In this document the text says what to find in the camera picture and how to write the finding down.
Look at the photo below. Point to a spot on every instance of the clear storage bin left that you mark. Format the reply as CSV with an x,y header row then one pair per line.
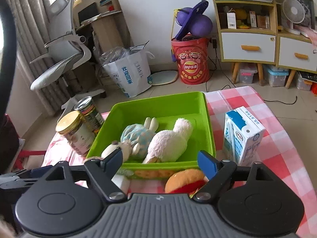
x,y
247,72

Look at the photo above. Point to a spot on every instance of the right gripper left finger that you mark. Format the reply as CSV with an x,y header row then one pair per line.
x,y
101,172

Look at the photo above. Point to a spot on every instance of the yellow black drink can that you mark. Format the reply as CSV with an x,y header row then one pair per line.
x,y
89,114

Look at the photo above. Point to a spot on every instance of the clear blue lid bin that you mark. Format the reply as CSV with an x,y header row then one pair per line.
x,y
275,76

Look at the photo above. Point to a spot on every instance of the blue dress bunny plush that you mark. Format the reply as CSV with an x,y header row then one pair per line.
x,y
134,140

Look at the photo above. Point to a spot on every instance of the low white drawer cabinet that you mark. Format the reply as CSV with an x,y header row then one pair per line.
x,y
296,53

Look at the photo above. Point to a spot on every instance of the pink white fluffy plush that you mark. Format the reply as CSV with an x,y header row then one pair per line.
x,y
169,145

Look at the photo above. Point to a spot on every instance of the wooden desk with shelves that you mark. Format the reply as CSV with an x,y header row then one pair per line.
x,y
102,23

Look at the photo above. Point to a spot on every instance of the small white box on shelf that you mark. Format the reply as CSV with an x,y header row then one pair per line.
x,y
231,20

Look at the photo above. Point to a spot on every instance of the white foam block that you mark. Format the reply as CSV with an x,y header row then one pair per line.
x,y
122,182

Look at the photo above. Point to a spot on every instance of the grey window curtain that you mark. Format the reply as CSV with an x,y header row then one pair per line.
x,y
31,18

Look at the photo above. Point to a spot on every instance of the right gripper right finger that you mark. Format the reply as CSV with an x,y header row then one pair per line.
x,y
219,175

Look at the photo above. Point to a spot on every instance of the purple hopper ball toy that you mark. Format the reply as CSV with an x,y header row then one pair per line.
x,y
193,21

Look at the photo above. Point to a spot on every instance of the green plastic cookie box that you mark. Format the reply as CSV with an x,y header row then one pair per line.
x,y
166,109

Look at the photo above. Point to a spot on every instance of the white desk fan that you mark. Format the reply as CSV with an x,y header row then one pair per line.
x,y
294,13

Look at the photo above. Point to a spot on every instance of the wooden white drawer cabinet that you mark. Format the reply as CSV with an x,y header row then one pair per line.
x,y
254,40

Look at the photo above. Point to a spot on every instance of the white blue milk carton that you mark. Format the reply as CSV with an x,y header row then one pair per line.
x,y
242,136

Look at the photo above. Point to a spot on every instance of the red chips bucket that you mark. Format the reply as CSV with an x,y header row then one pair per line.
x,y
191,58

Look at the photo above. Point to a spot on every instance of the framed picture behind fan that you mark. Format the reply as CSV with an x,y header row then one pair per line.
x,y
309,20

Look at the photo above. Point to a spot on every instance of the gold lid cookie jar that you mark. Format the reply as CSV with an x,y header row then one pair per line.
x,y
74,129

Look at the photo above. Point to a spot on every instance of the grey white office chair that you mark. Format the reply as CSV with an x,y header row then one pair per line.
x,y
65,48

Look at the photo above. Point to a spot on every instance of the plush hamburger toy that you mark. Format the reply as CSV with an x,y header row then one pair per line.
x,y
188,181

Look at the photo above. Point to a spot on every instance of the white paper shopping bag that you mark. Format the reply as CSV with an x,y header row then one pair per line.
x,y
129,68

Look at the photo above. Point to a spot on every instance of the red stool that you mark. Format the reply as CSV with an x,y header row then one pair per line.
x,y
22,155

